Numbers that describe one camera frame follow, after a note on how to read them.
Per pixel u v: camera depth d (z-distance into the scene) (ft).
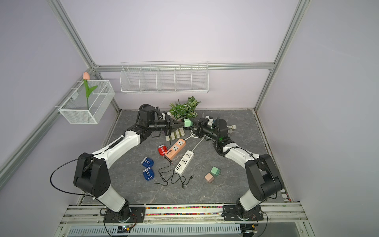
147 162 2.92
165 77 3.30
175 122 2.44
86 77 2.71
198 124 2.42
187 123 2.54
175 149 3.10
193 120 2.51
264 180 1.48
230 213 2.42
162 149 3.09
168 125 2.37
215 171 2.81
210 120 2.62
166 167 2.94
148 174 2.77
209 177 2.75
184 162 2.92
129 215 2.36
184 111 2.86
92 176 1.47
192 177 2.83
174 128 2.43
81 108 2.61
